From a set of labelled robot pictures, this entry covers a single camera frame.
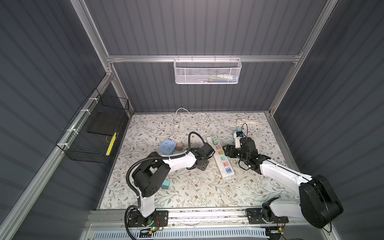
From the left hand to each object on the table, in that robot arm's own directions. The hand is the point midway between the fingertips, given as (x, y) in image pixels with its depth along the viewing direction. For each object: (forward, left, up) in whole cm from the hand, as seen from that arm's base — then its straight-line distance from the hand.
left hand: (202, 162), depth 92 cm
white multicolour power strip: (-4, -13, +1) cm, 13 cm away
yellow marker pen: (-2, +45, +25) cm, 51 cm away
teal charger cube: (-12, +22, 0) cm, 25 cm away
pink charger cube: (+10, +14, +3) cm, 17 cm away
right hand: (+4, -16, +9) cm, 19 cm away
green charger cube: (+12, -10, +5) cm, 17 cm away
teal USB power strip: (+27, -32, -4) cm, 42 cm away
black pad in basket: (+12, +50, +27) cm, 58 cm away
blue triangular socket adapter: (+12, +22, +1) cm, 25 cm away
